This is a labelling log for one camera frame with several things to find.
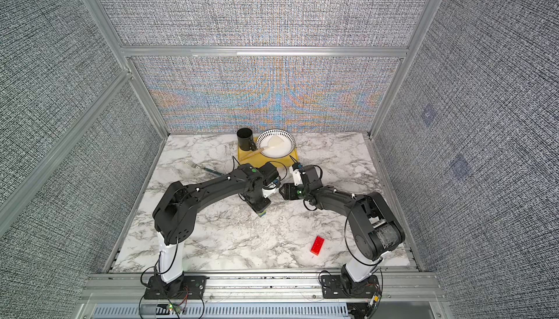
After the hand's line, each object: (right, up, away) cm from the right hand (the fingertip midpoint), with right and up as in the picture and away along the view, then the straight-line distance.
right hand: (285, 184), depth 93 cm
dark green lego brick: (-10, -12, -3) cm, 16 cm away
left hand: (-9, -9, -5) cm, 13 cm away
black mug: (-19, +20, +17) cm, 33 cm away
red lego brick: (+12, -21, -11) cm, 27 cm away
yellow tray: (-10, +11, +14) cm, 20 cm away
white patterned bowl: (-1, +15, +18) cm, 24 cm away
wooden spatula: (-6, +19, +21) cm, 29 cm away
